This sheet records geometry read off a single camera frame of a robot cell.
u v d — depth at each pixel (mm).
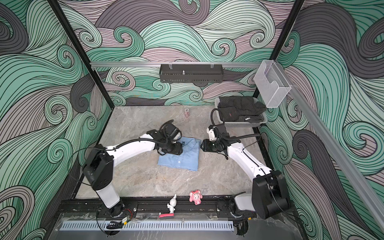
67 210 754
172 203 727
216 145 632
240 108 1104
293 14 731
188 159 868
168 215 678
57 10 718
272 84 778
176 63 946
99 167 454
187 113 1106
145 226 760
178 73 956
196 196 744
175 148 762
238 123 1007
